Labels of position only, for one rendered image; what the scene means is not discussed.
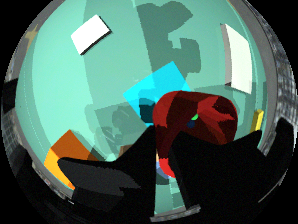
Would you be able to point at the yellow rectangular block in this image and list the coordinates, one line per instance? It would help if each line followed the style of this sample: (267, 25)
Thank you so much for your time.
(257, 120)

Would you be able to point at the white flat square tile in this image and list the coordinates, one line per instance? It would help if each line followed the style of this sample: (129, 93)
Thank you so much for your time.
(88, 34)

